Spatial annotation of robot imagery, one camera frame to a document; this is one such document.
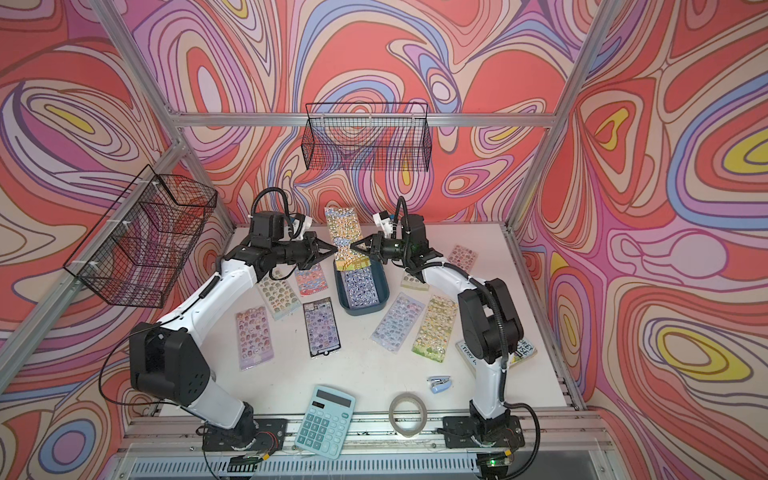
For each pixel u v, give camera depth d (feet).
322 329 3.02
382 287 3.25
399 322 3.06
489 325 1.67
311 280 3.36
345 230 2.82
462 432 2.41
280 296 3.25
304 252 2.36
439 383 2.64
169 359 1.42
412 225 2.45
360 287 3.27
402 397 2.53
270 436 2.37
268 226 2.11
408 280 3.41
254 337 2.98
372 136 3.15
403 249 2.37
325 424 2.41
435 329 3.00
